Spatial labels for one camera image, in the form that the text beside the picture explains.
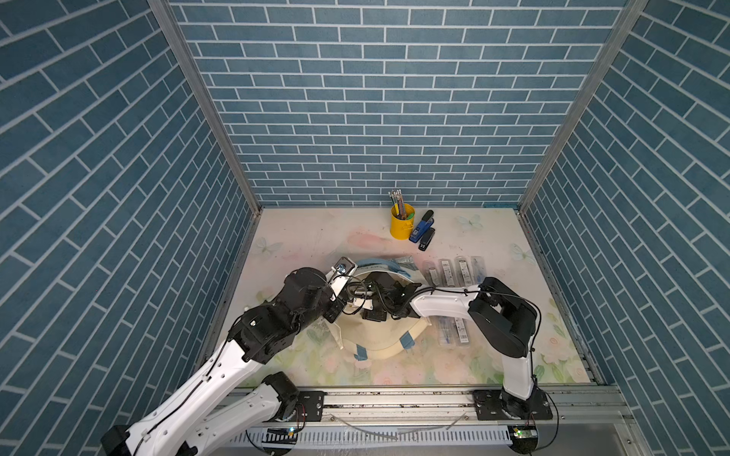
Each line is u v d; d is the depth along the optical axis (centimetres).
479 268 102
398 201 104
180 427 39
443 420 74
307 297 49
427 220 112
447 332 86
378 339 83
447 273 99
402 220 105
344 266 58
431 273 99
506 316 53
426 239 107
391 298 72
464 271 99
